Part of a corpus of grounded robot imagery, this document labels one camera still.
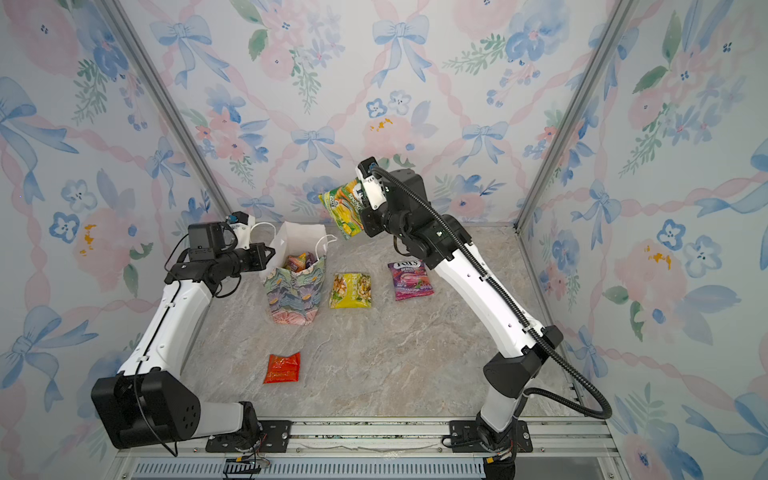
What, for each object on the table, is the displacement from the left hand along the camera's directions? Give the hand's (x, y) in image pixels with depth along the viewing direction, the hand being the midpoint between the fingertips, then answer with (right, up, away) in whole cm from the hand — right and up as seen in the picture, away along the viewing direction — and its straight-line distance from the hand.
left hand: (273, 247), depth 80 cm
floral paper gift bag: (+6, -9, -2) cm, 11 cm away
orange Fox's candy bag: (+3, -4, +9) cm, 11 cm away
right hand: (+26, +11, -13) cm, 31 cm away
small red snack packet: (+1, -34, +3) cm, 34 cm away
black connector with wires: (-5, -54, -7) cm, 55 cm away
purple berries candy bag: (+38, -10, +20) cm, 44 cm away
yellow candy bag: (+19, -13, +17) cm, 29 cm away
